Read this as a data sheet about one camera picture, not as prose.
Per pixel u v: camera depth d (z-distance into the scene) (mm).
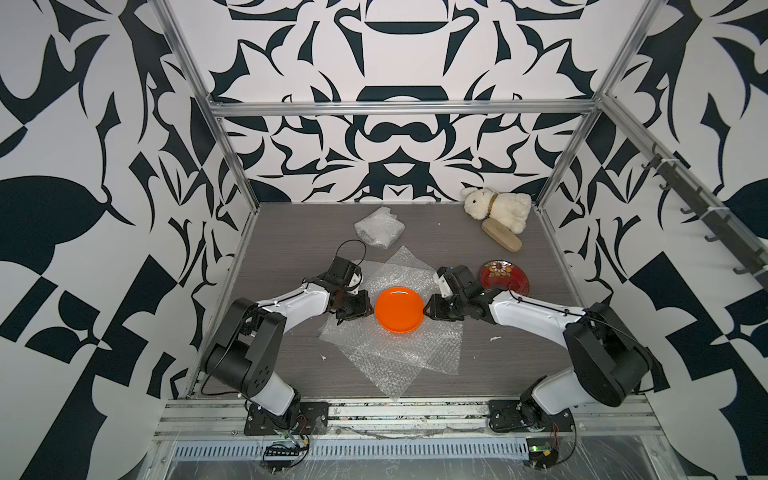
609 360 441
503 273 1014
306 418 732
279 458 727
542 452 713
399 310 898
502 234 1079
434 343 851
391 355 829
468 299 690
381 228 1081
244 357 446
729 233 549
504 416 743
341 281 738
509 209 1071
